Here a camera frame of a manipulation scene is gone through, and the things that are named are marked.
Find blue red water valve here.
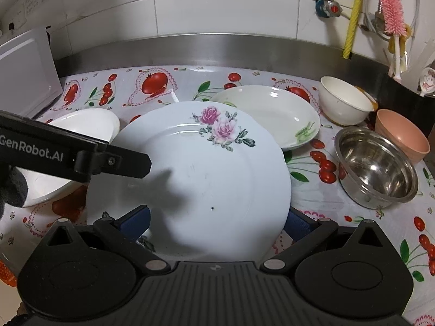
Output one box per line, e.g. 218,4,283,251
314,0,350,20

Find white deep plate green print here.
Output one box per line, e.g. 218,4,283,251
211,85,321,151

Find steel counter backsplash rim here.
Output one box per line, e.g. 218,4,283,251
54,32,435,127

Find white microwave oven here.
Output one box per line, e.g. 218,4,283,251
0,27,63,118

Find pink bottle brush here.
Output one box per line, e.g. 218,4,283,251
380,0,407,83

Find white ceramic bowl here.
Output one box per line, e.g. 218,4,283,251
319,76,374,127

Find yellow hose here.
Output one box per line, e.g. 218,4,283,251
342,0,365,60

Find white plate pink roses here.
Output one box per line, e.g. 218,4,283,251
86,102,291,261

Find plain white plate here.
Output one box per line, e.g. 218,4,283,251
18,108,120,207

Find black gloved hand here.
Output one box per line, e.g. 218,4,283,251
0,164,28,218

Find orange rimmed bowl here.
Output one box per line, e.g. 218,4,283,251
355,86,378,112

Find stainless steel bowl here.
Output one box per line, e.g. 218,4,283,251
334,127,418,210

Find pink plastic bowl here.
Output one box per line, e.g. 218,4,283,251
375,109,431,164

